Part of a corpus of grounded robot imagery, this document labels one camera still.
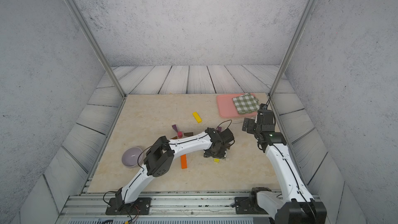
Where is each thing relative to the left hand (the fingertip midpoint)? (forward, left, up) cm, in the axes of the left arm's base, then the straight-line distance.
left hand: (222, 159), depth 87 cm
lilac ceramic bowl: (+3, +51, +1) cm, 51 cm away
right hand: (+11, -17, +20) cm, 28 cm away
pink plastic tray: (+37, -7, 0) cm, 38 cm away
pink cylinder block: (+17, +25, 0) cm, 30 cm away
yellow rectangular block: (+30, +14, -1) cm, 34 cm away
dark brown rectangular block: (+16, +19, +1) cm, 25 cm away
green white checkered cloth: (+41, -22, 0) cm, 47 cm away
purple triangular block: (+22, +29, 0) cm, 36 cm away
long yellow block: (0, +3, 0) cm, 3 cm away
